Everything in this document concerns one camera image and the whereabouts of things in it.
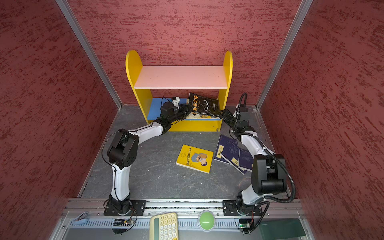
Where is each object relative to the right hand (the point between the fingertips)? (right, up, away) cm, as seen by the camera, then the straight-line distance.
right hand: (222, 116), depth 90 cm
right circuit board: (+8, -53, -18) cm, 57 cm away
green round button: (-11, -50, -21) cm, 56 cm away
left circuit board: (-53, -53, -19) cm, 77 cm away
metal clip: (-72, -48, -20) cm, 89 cm away
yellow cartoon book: (-17, -26, -1) cm, 31 cm away
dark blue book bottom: (+7, -24, +2) cm, 25 cm away
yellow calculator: (-31, -52, -23) cm, 64 cm away
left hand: (-17, +5, 0) cm, 17 cm away
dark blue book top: (+15, -27, -1) cm, 31 cm away
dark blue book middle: (+3, -16, +9) cm, 19 cm away
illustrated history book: (-17, 0, +4) cm, 18 cm away
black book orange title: (-14, +8, +3) cm, 16 cm away
